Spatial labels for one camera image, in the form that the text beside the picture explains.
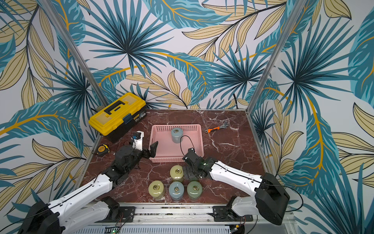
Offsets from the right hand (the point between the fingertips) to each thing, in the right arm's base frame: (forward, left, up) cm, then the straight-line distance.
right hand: (191, 170), depth 83 cm
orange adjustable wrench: (+34, -21, -6) cm, 40 cm away
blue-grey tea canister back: (+24, +9, +3) cm, 25 cm away
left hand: (+11, +23, +13) cm, 28 cm away
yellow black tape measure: (+16, +56, -2) cm, 58 cm away
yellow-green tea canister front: (-11, +18, +3) cm, 21 cm away
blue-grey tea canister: (-12, +8, +3) cm, 15 cm away
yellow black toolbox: (+29, +47, +12) cm, 57 cm away
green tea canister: (-12, -1, +3) cm, 12 cm away
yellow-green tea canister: (-3, +8, +3) cm, 9 cm away
